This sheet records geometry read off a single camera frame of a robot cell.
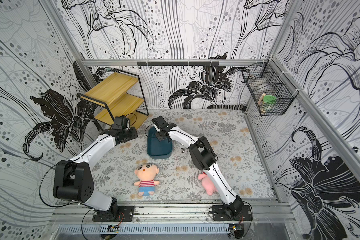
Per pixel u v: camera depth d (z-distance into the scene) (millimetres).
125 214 735
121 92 834
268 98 789
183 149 956
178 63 905
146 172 789
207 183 766
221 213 691
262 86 785
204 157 621
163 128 798
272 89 782
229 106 1187
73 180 440
